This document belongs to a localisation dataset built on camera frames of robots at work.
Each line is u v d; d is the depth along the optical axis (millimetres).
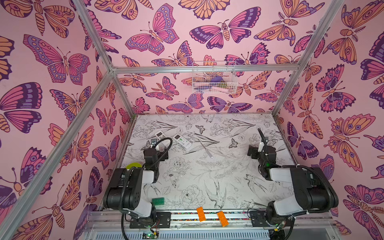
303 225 714
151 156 713
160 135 1061
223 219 729
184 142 1028
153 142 813
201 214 749
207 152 995
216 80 945
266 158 703
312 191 444
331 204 423
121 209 431
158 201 786
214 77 963
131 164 890
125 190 434
